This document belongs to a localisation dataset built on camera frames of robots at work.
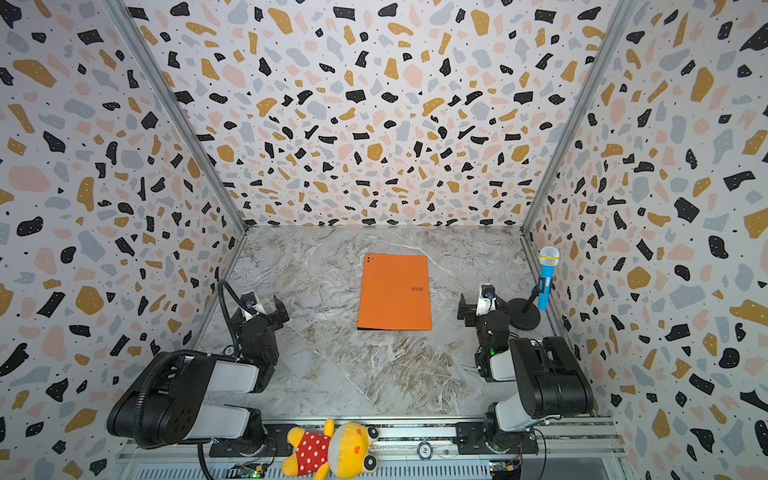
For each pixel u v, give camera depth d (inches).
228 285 27.2
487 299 30.7
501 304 33.6
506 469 28.2
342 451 26.0
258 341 26.6
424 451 28.7
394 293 40.8
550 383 17.7
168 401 17.4
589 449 29.5
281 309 32.9
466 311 32.7
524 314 38.2
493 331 27.1
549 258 31.0
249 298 29.3
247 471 27.6
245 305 28.7
